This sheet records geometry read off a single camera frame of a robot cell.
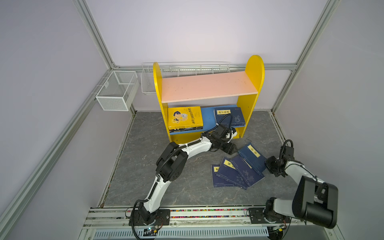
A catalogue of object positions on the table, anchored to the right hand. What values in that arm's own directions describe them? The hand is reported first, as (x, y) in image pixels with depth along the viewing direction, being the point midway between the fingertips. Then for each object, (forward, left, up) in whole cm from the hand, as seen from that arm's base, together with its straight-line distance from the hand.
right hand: (268, 165), depth 90 cm
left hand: (+7, +21, +7) cm, 23 cm away
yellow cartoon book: (+22, +51, +20) cm, 59 cm away
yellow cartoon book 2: (+16, +56, +16) cm, 61 cm away
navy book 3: (-7, +13, +2) cm, 15 cm away
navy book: (+15, +24, +28) cm, 40 cm away
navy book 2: (+3, +7, +1) cm, 7 cm away
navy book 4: (-9, +31, 0) cm, 33 cm away
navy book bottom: (-4, +25, +1) cm, 25 cm away
